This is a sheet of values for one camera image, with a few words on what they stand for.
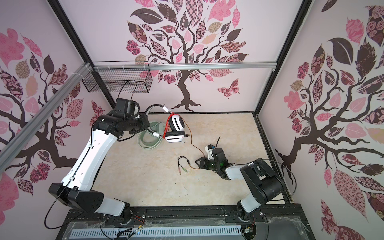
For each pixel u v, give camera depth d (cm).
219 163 72
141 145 101
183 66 94
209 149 85
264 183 46
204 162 80
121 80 122
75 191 39
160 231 70
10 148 50
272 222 72
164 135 68
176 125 67
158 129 99
